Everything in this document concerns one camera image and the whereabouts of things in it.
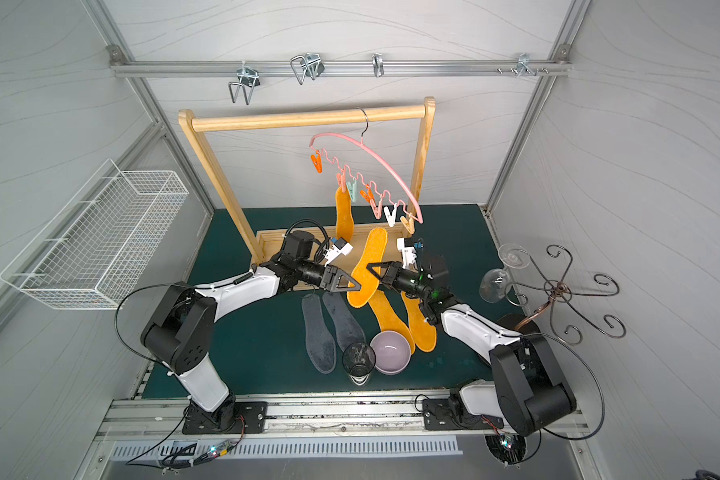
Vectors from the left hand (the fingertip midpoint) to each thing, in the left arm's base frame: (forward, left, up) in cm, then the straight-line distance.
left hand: (358, 292), depth 76 cm
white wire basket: (0, +61, +13) cm, 63 cm away
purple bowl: (-9, -10, -19) cm, 23 cm away
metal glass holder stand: (-6, -43, +12) cm, 45 cm away
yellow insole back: (+10, -4, +3) cm, 11 cm away
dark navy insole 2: (-5, +12, -18) cm, 22 cm away
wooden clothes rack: (+29, +38, -18) cm, 51 cm away
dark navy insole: (-2, +4, -18) cm, 19 cm away
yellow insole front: (-3, -19, -19) cm, 27 cm away
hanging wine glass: (+2, -36, +13) cm, 38 cm away
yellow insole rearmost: (+25, +5, +2) cm, 26 cm away
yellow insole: (+1, -9, -19) cm, 21 cm away
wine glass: (+2, -35, +1) cm, 35 cm away
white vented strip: (-34, +40, -5) cm, 52 cm away
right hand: (+7, -2, +2) cm, 7 cm away
